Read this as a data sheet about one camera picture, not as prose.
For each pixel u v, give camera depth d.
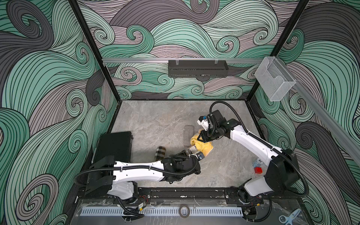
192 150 0.76
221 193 0.75
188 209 0.68
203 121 0.76
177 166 0.56
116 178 0.41
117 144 0.88
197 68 0.98
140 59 1.90
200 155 0.64
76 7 0.71
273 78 0.80
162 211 0.70
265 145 0.47
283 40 0.83
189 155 0.56
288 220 0.66
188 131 0.97
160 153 0.86
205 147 0.73
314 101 0.64
